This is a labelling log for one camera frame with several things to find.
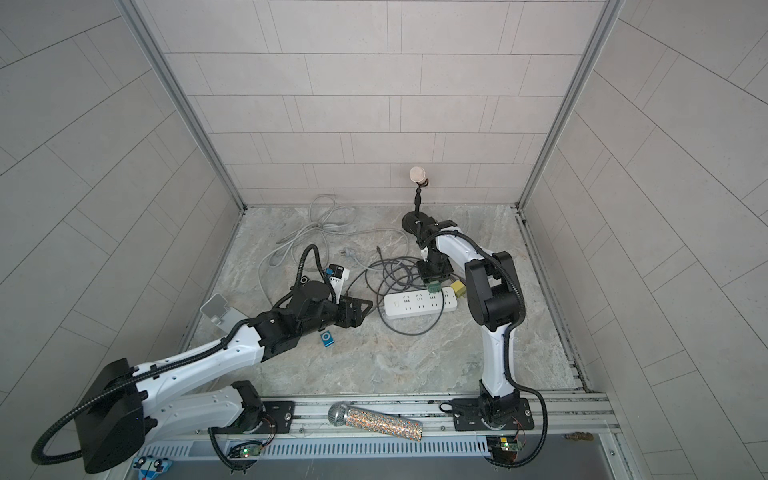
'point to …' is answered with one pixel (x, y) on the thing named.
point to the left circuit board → (250, 450)
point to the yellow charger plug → (459, 288)
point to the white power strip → (419, 303)
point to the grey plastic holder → (222, 316)
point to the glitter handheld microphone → (342, 413)
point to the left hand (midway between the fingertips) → (369, 303)
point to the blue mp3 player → (327, 338)
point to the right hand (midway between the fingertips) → (431, 280)
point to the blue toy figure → (150, 468)
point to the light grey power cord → (325, 238)
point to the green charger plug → (434, 287)
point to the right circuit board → (503, 449)
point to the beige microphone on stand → (416, 222)
